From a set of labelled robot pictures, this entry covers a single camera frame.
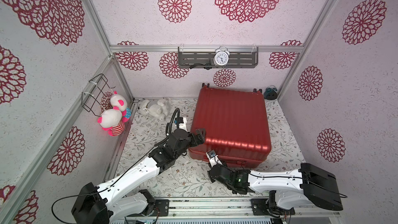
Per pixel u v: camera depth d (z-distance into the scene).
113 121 0.85
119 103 0.92
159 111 0.99
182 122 0.68
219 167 0.61
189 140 0.56
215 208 0.75
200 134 0.67
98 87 0.80
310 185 0.42
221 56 0.90
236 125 0.77
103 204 0.39
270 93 1.18
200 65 0.92
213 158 0.68
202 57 0.93
